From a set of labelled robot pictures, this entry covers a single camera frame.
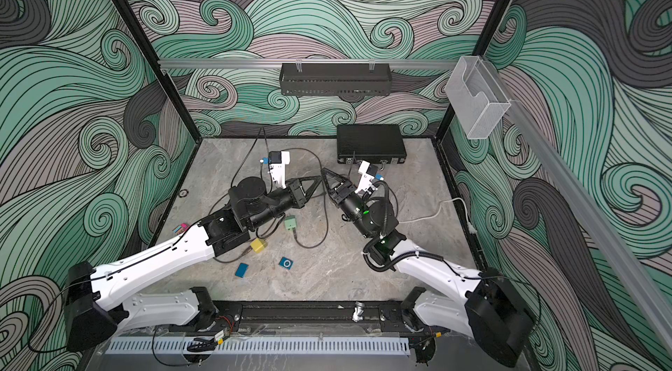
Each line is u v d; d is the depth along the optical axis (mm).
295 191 569
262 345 698
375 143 1141
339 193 604
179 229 879
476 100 794
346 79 952
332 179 670
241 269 816
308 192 622
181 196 1005
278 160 596
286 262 831
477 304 394
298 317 745
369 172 644
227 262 835
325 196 602
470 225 954
